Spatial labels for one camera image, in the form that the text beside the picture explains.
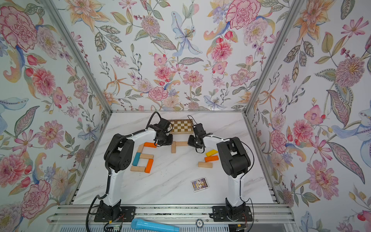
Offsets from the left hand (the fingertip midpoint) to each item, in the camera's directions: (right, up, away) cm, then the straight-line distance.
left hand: (174, 141), depth 101 cm
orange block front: (-15, -14, -10) cm, 23 cm away
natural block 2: (-1, -4, -1) cm, 4 cm away
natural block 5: (-21, -15, -13) cm, 29 cm away
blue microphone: (-13, -36, -32) cm, 50 cm away
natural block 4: (-18, -9, -4) cm, 21 cm away
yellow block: (+25, -7, -5) cm, 26 cm away
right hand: (+10, +1, +2) cm, 10 cm away
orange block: (+24, -10, -7) cm, 27 cm away
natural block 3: (+21, -14, -9) cm, 27 cm away
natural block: (+4, -1, 0) cm, 4 cm away
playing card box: (+16, -22, -18) cm, 33 cm away
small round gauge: (+15, -37, -29) cm, 49 cm away
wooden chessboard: (+5, +11, +7) cm, 14 cm away
